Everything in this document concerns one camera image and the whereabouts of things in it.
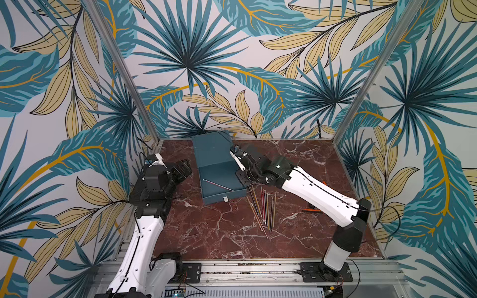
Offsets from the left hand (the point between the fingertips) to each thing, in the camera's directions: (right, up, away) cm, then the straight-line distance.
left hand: (181, 167), depth 76 cm
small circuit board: (-2, -48, -4) cm, 48 cm away
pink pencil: (+14, -8, +6) cm, 18 cm away
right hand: (+25, -1, -2) cm, 25 cm away
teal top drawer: (+15, -7, +6) cm, 18 cm away
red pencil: (+36, -18, +16) cm, 44 cm away
